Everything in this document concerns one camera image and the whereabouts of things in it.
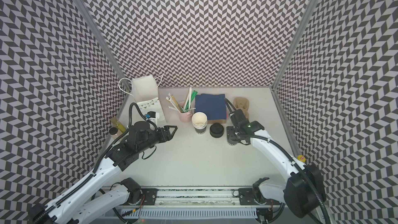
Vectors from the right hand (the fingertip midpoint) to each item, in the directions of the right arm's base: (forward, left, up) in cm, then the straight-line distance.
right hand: (236, 135), depth 82 cm
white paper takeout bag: (+33, +56, +4) cm, 65 cm away
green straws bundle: (+24, +23, +9) cm, 34 cm away
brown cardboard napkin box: (+13, +6, -7) cm, 16 cm away
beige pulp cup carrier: (+26, -8, -4) cm, 27 cm away
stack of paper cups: (+9, +20, 0) cm, 22 cm away
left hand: (-2, +32, +10) cm, 34 cm away
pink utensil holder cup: (+15, +29, -4) cm, 33 cm away
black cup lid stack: (+7, +10, -6) cm, 14 cm away
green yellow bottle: (+7, +66, +1) cm, 66 cm away
